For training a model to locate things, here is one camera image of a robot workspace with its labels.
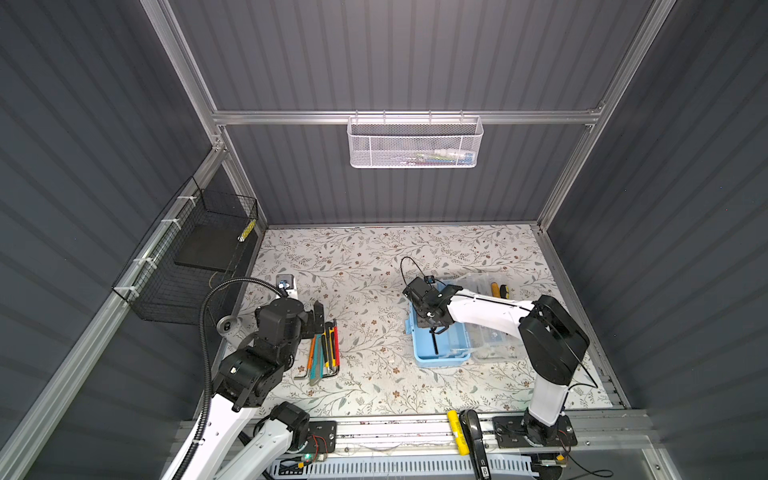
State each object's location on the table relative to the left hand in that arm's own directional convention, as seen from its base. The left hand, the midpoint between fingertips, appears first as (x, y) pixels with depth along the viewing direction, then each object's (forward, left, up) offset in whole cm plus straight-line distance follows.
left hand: (297, 305), depth 69 cm
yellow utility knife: (+2, -3, -24) cm, 24 cm away
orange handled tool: (-2, +1, -25) cm, 25 cm away
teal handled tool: (-5, -1, -24) cm, 25 cm away
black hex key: (+3, -36, -24) cm, 43 cm away
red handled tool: (+1, -6, -25) cm, 25 cm away
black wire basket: (+3, +31, +4) cm, 31 cm away
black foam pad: (+17, +23, +4) cm, 29 cm away
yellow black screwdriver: (+9, -56, -13) cm, 58 cm away
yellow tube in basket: (+24, +17, +2) cm, 29 cm away
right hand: (+7, -35, -23) cm, 42 cm away
